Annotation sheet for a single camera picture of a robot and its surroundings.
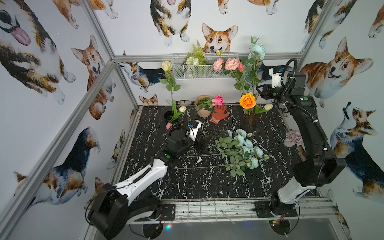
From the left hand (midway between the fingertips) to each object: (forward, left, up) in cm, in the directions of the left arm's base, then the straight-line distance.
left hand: (208, 131), depth 76 cm
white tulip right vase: (+11, -32, +5) cm, 34 cm away
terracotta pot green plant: (+40, +3, -16) cm, 43 cm away
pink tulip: (+10, +22, -8) cm, 26 cm away
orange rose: (+10, -20, +11) cm, 25 cm away
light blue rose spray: (-5, -17, -22) cm, 28 cm away
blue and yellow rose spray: (+4, -19, -21) cm, 29 cm away
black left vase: (+17, +23, -7) cm, 29 cm away
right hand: (+18, -26, +16) cm, 35 cm away
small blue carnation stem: (+10, -16, -20) cm, 27 cm away
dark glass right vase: (+17, -29, -14) cm, 37 cm away
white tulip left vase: (+13, +13, +2) cm, 19 cm away
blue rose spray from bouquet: (-11, -15, -24) cm, 31 cm away
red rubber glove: (+32, -11, -25) cm, 42 cm away
